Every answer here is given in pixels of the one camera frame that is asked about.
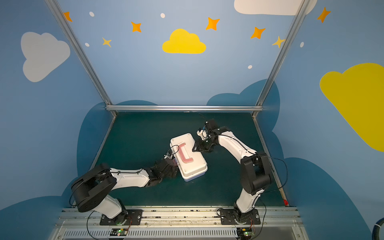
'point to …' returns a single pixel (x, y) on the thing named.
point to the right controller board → (244, 232)
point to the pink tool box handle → (185, 160)
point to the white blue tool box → (191, 165)
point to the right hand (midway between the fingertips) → (197, 149)
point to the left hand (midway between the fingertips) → (172, 166)
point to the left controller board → (118, 232)
